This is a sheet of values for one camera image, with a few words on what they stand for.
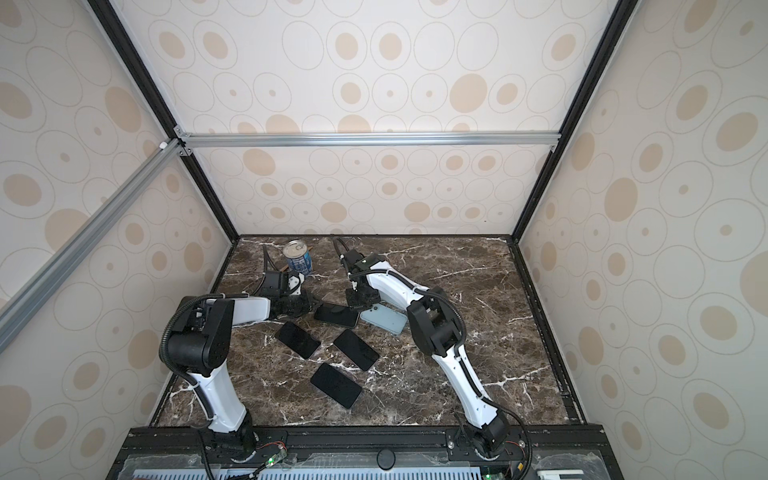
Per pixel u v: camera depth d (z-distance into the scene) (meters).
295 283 0.93
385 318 0.97
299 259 1.00
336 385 0.85
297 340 0.95
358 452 0.73
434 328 0.60
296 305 0.87
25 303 0.52
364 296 0.86
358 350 0.90
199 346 0.50
